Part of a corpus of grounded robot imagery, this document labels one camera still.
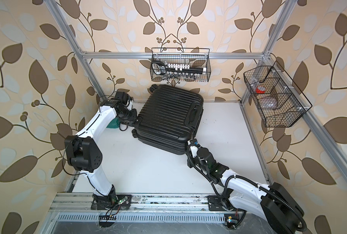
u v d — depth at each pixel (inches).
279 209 15.9
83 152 18.9
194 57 35.8
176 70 32.5
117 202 28.9
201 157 24.8
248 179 19.5
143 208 29.0
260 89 31.7
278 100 29.5
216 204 28.8
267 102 28.4
